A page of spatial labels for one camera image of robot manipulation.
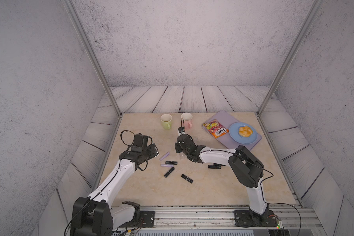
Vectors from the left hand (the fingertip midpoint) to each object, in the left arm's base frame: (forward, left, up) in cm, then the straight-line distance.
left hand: (156, 150), depth 85 cm
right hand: (+9, -12, -4) cm, 15 cm away
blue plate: (+19, -53, -10) cm, 57 cm away
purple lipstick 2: (-4, -5, -11) cm, 13 cm away
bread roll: (+19, -60, -8) cm, 64 cm away
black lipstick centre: (-11, -15, -12) cm, 22 cm away
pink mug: (+29, -19, -3) cm, 35 cm away
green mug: (+26, -4, -3) cm, 27 cm away
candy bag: (+23, -40, -9) cm, 47 cm away
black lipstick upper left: (-2, -8, -11) cm, 14 cm away
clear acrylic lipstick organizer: (-7, -15, +6) cm, 18 cm away
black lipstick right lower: (-5, -35, -12) cm, 37 cm away
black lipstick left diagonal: (-8, -7, -12) cm, 16 cm away
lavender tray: (+35, -52, -14) cm, 64 cm away
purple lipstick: (+3, -3, -12) cm, 13 cm away
